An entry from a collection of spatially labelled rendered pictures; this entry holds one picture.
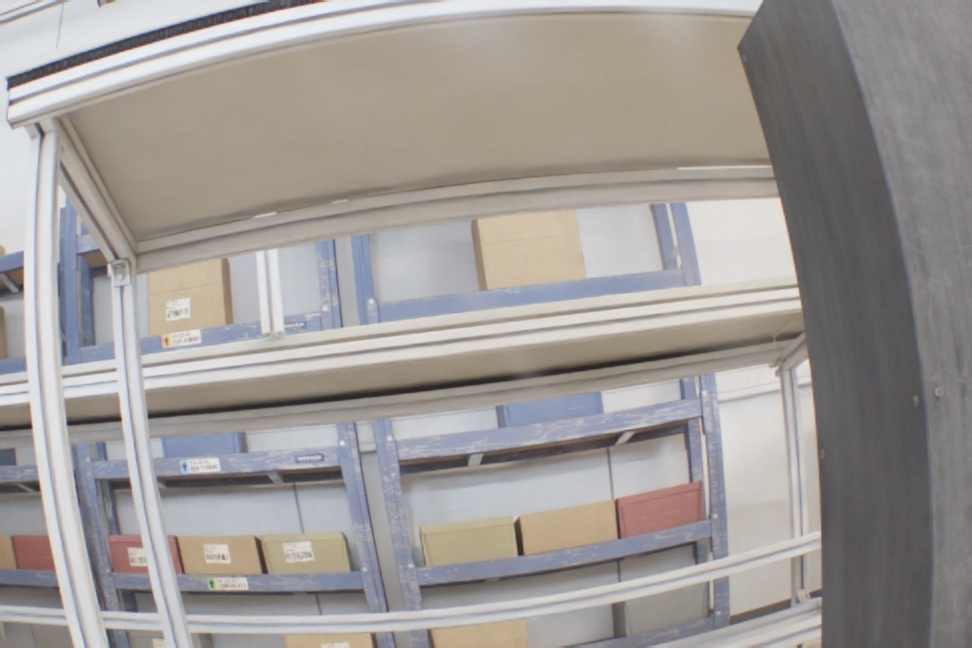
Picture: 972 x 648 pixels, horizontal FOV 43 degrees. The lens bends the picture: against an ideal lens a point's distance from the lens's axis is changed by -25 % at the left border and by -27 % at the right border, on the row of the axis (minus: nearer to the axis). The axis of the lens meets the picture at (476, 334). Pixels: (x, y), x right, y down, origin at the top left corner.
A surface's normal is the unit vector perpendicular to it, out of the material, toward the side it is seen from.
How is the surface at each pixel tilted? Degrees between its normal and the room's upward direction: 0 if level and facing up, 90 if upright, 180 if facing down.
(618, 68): 180
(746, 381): 90
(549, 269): 90
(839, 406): 90
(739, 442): 90
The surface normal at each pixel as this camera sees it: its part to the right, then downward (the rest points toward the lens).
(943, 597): 0.07, -0.20
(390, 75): 0.13, 0.97
